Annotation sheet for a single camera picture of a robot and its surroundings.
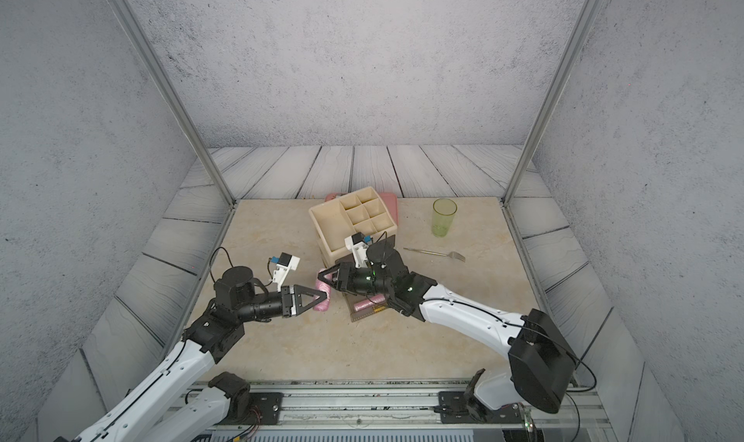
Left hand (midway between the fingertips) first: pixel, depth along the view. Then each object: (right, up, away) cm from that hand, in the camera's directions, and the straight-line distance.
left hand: (325, 302), depth 67 cm
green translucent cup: (+34, +20, +35) cm, 53 cm away
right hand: (-1, +4, +2) cm, 5 cm away
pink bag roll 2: (-1, +3, +2) cm, 4 cm away
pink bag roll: (+6, -7, +21) cm, 23 cm away
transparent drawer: (+6, -9, +19) cm, 22 cm away
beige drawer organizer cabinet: (+8, +22, +16) cm, 28 cm away
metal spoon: (+38, +7, +37) cm, 53 cm away
